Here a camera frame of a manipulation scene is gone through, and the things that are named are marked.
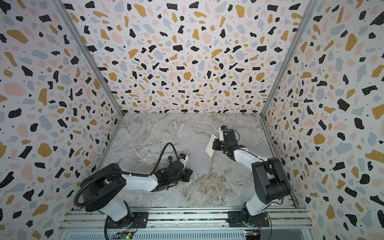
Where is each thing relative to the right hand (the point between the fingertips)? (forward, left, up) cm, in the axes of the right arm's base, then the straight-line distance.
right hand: (211, 139), depth 93 cm
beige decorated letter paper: (-2, +1, -10) cm, 10 cm away
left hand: (-18, +10, -6) cm, 21 cm away
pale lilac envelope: (-10, +7, -11) cm, 16 cm away
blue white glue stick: (-9, +26, -9) cm, 29 cm away
